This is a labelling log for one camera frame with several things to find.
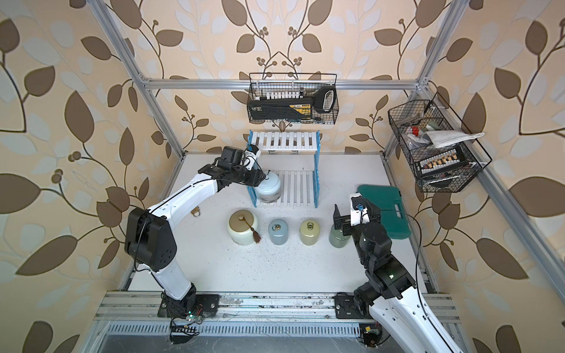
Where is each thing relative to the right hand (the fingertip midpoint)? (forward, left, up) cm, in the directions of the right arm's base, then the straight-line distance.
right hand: (352, 203), depth 71 cm
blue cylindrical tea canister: (-1, +25, -16) cm, 30 cm away
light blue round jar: (+17, +29, -15) cm, 37 cm away
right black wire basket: (+32, -28, +8) cm, 43 cm away
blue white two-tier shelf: (+23, +16, -22) cm, 36 cm away
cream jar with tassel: (0, +39, -15) cm, 42 cm away
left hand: (+19, +31, -5) cm, 37 cm away
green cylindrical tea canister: (-4, +3, -18) cm, 19 cm away
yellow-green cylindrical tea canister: (-1, +13, -18) cm, 22 cm away
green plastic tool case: (+7, -24, -22) cm, 34 cm away
